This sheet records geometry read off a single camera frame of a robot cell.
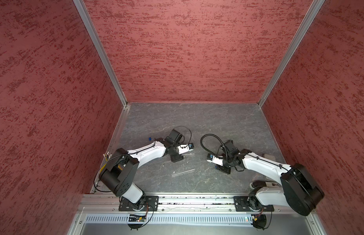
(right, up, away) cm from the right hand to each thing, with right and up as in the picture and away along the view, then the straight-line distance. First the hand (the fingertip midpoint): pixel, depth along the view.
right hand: (219, 167), depth 87 cm
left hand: (-25, +7, +2) cm, 26 cm away
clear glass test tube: (-17, +7, +5) cm, 19 cm away
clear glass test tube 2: (-25, -3, -3) cm, 26 cm away
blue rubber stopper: (-46, +15, +13) cm, 50 cm away
